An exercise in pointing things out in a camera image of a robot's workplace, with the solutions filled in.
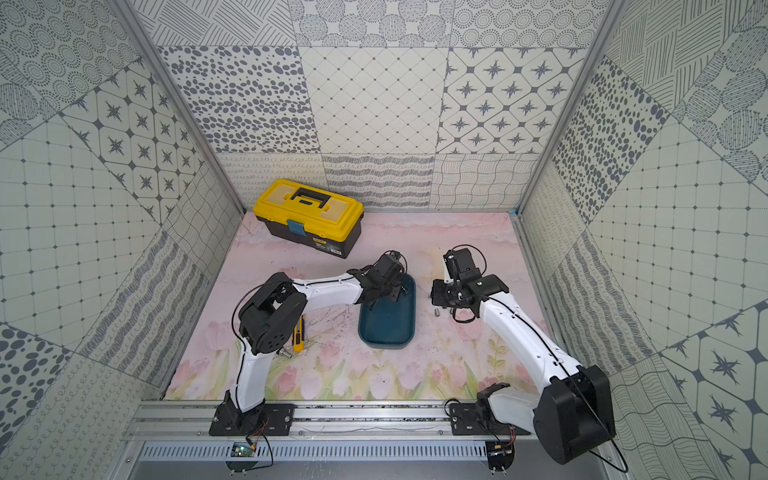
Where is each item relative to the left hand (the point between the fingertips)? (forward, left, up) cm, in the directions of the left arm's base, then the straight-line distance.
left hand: (398, 281), depth 97 cm
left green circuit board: (-46, +37, -5) cm, 59 cm away
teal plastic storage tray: (-14, +2, -4) cm, 14 cm away
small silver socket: (-9, -13, -3) cm, 16 cm away
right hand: (-11, -12, +9) cm, 18 cm away
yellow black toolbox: (+13, +24, +14) cm, 31 cm away
